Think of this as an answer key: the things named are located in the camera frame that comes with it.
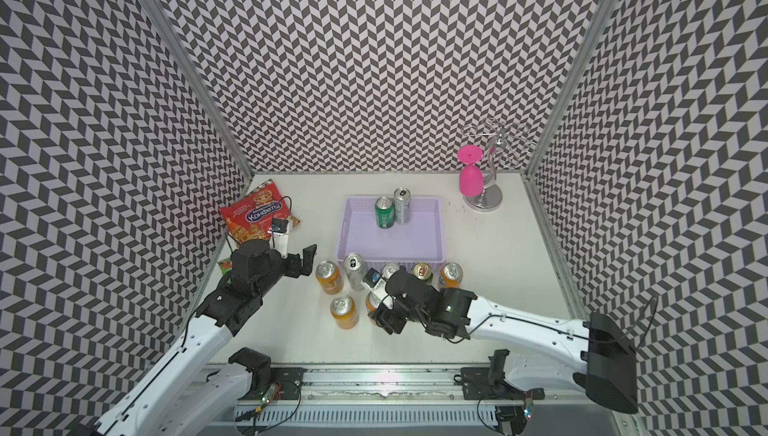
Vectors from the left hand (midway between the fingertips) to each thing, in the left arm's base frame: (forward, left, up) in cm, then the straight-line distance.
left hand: (297, 246), depth 79 cm
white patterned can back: (+19, -28, -6) cm, 34 cm away
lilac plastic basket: (+13, -34, -20) cm, 42 cm away
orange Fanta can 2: (-4, -42, -9) cm, 43 cm away
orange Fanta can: (-14, -13, -9) cm, 21 cm away
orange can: (-6, -8, -7) cm, 12 cm away
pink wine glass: (+25, -50, 0) cm, 56 cm away
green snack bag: (+2, +26, -14) cm, 30 cm away
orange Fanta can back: (-14, -21, -2) cm, 25 cm away
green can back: (+19, -22, -10) cm, 31 cm away
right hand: (-14, -23, -6) cm, 28 cm away
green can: (-3, -24, -7) cm, 25 cm away
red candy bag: (+19, +24, -14) cm, 34 cm away
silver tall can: (-5, -15, -4) cm, 17 cm away
